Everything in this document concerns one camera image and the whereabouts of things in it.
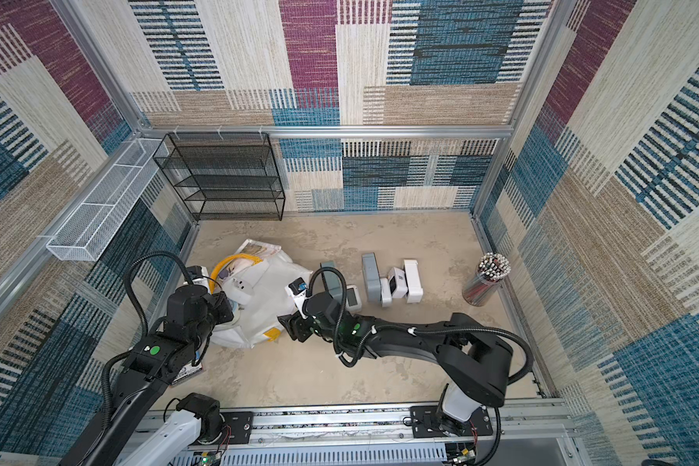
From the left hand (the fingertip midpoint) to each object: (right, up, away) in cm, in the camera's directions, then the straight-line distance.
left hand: (224, 294), depth 76 cm
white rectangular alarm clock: (+52, 0, +16) cm, 55 cm away
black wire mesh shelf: (-15, +38, +34) cm, 53 cm away
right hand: (+17, -6, +4) cm, 18 cm away
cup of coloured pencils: (+72, +6, +6) cm, 72 cm away
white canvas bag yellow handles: (+4, +3, +26) cm, 26 cm away
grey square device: (+39, +2, +13) cm, 41 cm away
